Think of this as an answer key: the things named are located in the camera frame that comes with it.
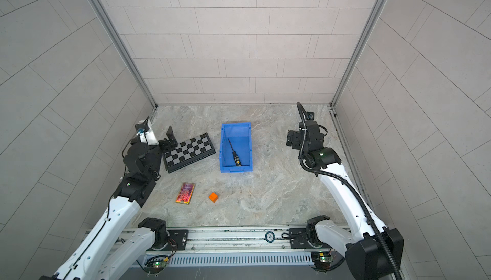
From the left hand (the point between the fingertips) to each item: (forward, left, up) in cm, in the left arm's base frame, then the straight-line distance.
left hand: (163, 126), depth 73 cm
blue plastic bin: (+14, -28, -25) cm, 40 cm away
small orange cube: (-18, -18, -25) cm, 36 cm away
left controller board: (-41, -1, -25) cm, 48 cm away
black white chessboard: (+2, -4, -23) cm, 23 cm away
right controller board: (-40, -60, -26) cm, 76 cm away
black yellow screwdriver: (0, -27, -24) cm, 36 cm away
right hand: (+2, -54, -6) cm, 55 cm away
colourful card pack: (-17, -6, -25) cm, 31 cm away
